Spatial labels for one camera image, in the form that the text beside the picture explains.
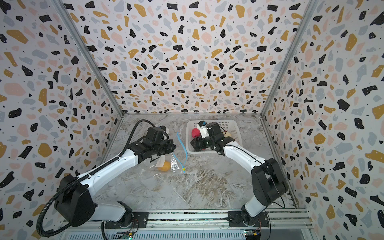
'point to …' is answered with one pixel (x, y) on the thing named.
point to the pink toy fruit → (195, 132)
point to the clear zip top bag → (174, 168)
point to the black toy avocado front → (198, 144)
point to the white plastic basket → (230, 126)
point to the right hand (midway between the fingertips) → (193, 138)
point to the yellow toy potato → (166, 167)
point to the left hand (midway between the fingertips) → (177, 144)
